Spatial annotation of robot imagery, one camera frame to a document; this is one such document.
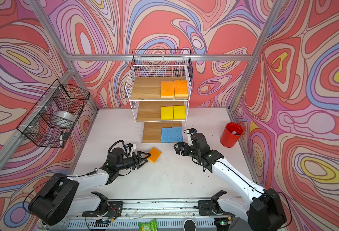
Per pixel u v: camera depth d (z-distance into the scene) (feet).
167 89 2.27
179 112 2.63
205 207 2.41
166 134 3.33
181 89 2.30
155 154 3.13
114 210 2.37
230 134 2.95
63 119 2.31
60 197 1.38
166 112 2.68
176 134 3.32
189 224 2.14
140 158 2.46
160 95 2.27
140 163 2.60
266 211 1.27
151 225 2.25
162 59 2.90
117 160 2.23
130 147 2.55
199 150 1.98
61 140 2.36
